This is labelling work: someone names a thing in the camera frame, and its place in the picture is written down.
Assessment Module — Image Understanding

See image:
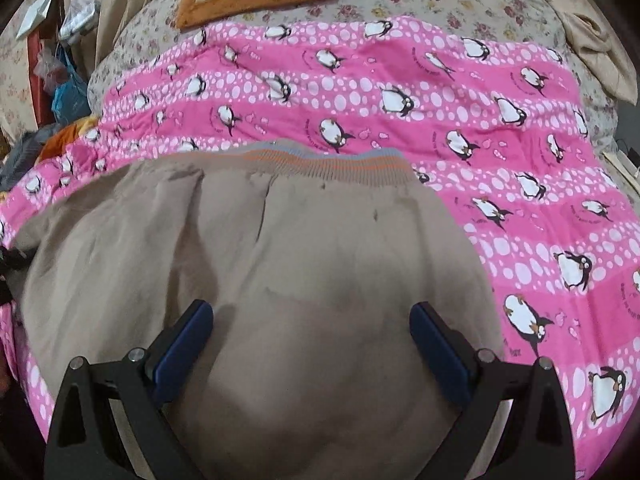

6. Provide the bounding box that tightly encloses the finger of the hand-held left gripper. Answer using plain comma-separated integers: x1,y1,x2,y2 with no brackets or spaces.
0,247,28,273

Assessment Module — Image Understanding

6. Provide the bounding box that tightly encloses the pink penguin print blanket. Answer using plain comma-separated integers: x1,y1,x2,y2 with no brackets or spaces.
0,16,640,466

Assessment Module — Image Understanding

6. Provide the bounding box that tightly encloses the blue plastic bag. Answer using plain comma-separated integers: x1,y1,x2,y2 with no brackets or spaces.
51,72,91,126

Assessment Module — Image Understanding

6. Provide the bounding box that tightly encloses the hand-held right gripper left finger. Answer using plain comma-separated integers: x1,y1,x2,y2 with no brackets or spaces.
44,299,215,480

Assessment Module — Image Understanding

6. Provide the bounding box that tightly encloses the clear plastic bag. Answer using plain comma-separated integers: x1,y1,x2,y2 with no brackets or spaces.
35,47,68,93

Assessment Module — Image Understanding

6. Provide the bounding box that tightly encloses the white power strip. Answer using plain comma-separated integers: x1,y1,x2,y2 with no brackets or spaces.
607,147,640,181

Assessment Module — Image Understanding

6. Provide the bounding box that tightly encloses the white board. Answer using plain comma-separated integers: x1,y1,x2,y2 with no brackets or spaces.
15,0,58,41

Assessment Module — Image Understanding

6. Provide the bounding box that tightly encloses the beige hanging curtain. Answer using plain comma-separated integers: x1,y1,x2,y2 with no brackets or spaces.
62,0,186,81

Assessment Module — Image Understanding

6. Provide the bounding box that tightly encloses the grey cloth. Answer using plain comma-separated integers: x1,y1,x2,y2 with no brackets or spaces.
0,127,61,191

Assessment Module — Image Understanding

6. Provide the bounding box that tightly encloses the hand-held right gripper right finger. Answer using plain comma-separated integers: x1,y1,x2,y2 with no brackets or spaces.
409,301,573,480

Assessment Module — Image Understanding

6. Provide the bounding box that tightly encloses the khaki zip jacket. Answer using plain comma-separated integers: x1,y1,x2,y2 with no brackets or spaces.
10,141,503,480

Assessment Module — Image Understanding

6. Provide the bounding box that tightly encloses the white plastic bag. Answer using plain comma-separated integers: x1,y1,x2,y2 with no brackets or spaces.
59,0,101,46

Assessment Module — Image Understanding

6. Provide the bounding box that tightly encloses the beige knotted curtain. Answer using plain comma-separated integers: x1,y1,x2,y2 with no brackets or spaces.
492,0,638,100

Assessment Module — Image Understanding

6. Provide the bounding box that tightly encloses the orange cloth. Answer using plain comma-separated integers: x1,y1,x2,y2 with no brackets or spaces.
37,116,101,161

